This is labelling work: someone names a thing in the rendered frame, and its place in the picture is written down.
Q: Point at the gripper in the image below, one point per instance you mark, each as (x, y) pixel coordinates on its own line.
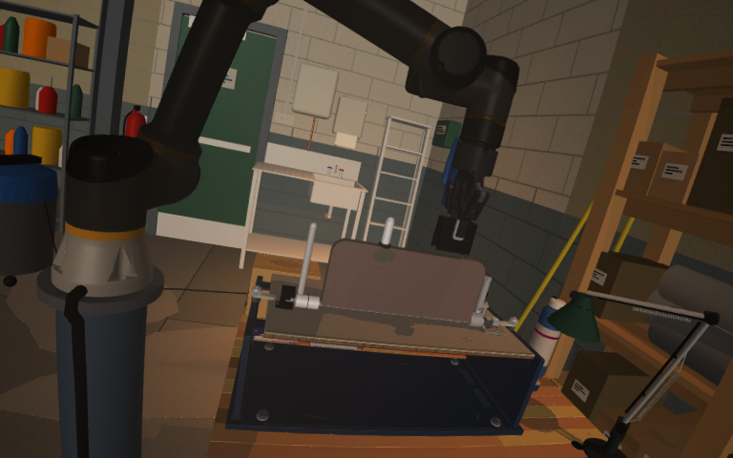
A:
(471, 182)

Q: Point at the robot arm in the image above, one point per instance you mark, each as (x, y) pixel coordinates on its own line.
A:
(189, 86)

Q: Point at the black shelf block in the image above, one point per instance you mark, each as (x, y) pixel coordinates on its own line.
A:
(444, 237)

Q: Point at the brown sun visor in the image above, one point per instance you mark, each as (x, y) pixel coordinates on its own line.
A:
(401, 280)

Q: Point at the brown roof section panel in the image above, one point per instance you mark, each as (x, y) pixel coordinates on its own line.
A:
(412, 338)

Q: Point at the wooden shelf unit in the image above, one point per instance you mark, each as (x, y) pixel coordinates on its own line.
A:
(615, 172)

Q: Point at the grey visor pivot rod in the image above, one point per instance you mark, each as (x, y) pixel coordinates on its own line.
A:
(306, 269)

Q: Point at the black clip block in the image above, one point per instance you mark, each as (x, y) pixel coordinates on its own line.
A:
(284, 299)

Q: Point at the dark blue jig base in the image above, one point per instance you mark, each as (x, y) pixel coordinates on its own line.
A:
(372, 389)

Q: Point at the grey metal shelf unit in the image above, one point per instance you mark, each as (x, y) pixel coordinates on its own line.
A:
(69, 63)

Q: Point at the white ladder rack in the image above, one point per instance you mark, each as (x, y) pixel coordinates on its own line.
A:
(398, 177)

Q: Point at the white peg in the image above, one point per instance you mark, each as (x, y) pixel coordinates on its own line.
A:
(388, 230)

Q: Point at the yellow pole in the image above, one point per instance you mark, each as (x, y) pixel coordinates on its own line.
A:
(625, 233)
(552, 269)

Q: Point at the small metal fastener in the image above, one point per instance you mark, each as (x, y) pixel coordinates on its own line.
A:
(504, 324)

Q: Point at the white spray can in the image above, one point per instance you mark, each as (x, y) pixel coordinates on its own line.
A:
(547, 338)

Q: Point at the green desk lamp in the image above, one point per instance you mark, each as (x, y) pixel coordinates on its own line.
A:
(575, 320)

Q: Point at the white sink table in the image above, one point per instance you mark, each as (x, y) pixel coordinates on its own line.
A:
(309, 172)

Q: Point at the brown cardboard box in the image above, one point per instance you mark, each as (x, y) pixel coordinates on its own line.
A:
(627, 280)
(601, 386)

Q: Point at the small cardboard box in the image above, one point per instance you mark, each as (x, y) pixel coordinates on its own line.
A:
(638, 169)
(670, 177)

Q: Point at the grey clamp knob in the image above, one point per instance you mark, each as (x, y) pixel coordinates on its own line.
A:
(261, 293)

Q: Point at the green door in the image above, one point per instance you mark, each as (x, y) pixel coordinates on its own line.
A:
(252, 103)

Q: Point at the grey roll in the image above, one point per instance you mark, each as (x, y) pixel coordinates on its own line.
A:
(696, 292)
(704, 352)

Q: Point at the dark brown tall box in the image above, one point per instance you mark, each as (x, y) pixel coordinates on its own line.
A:
(713, 166)

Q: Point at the red fire extinguisher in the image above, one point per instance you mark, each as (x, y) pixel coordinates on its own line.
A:
(134, 123)

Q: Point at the small yellow cylinder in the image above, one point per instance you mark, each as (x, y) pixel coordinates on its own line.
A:
(47, 146)

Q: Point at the red bottle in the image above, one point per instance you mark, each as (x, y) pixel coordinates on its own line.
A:
(47, 102)

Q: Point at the blue bottle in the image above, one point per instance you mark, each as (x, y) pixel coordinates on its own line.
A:
(20, 141)

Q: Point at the orange cylinder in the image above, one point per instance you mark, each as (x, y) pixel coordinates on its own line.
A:
(39, 38)

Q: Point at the orange bottle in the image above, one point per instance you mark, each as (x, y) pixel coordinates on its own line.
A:
(8, 143)

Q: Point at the large yellow cylinder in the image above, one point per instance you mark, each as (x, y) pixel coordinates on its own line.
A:
(14, 89)

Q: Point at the green cone bottle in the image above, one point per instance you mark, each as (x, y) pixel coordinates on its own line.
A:
(11, 35)

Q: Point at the blue bracket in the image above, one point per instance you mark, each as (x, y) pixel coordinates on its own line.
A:
(452, 157)

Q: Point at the green wall box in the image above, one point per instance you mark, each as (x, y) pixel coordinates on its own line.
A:
(445, 133)

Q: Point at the small white wall dispenser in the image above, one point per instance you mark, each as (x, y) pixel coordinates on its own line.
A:
(350, 120)

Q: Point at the large white wall cabinet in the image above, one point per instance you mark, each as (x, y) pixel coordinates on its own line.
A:
(315, 90)

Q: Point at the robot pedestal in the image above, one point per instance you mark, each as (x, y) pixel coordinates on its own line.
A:
(109, 366)

